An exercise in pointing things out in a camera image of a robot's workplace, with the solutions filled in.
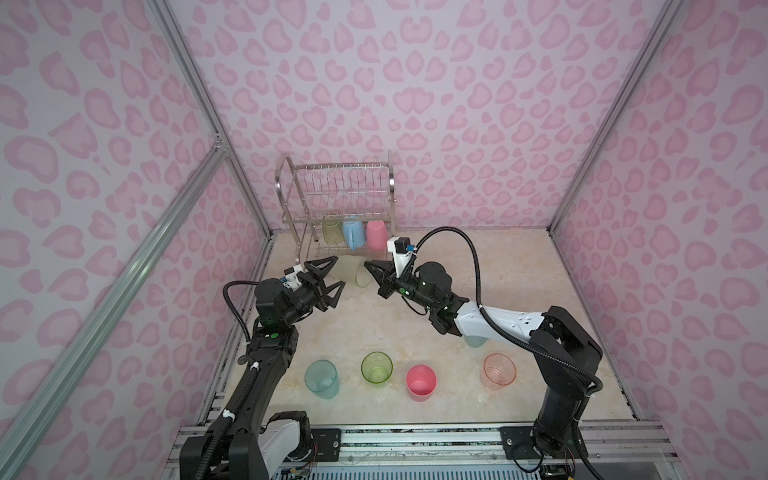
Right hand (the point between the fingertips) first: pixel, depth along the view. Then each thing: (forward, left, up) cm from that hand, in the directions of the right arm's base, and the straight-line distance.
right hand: (367, 262), depth 75 cm
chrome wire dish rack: (+40, +13, -17) cm, 46 cm away
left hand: (-2, +6, +2) cm, 6 cm away
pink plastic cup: (+25, +1, -16) cm, 29 cm away
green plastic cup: (+27, +16, -18) cm, 36 cm away
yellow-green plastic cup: (-4, +3, +3) cm, 6 cm away
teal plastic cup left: (-21, +13, -24) cm, 34 cm away
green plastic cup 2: (-17, -2, -26) cm, 31 cm away
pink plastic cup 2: (-21, -14, -26) cm, 36 cm away
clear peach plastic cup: (-17, -36, -27) cm, 48 cm away
